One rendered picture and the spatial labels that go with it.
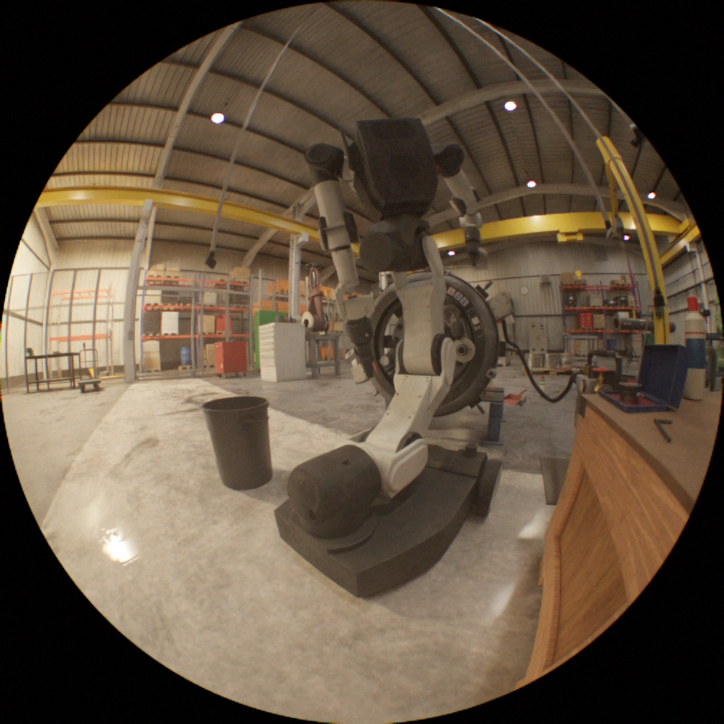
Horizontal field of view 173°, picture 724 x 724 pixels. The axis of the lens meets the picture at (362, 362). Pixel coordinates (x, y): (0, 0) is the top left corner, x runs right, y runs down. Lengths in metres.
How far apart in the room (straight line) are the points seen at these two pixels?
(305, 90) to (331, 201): 7.82
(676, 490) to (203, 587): 0.87
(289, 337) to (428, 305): 4.28
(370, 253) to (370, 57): 7.79
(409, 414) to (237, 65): 8.42
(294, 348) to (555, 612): 4.97
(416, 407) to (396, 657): 0.65
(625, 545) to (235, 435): 1.08
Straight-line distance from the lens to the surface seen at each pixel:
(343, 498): 0.49
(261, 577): 0.75
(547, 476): 1.23
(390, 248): 0.63
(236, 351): 6.17
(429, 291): 0.78
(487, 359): 1.11
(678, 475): 0.30
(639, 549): 0.34
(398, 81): 8.65
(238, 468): 1.07
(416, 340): 0.79
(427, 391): 0.74
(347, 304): 0.82
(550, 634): 0.56
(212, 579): 0.78
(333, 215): 0.80
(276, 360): 4.74
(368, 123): 0.81
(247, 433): 1.01
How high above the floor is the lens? 0.58
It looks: 3 degrees down
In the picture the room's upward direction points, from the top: 2 degrees counter-clockwise
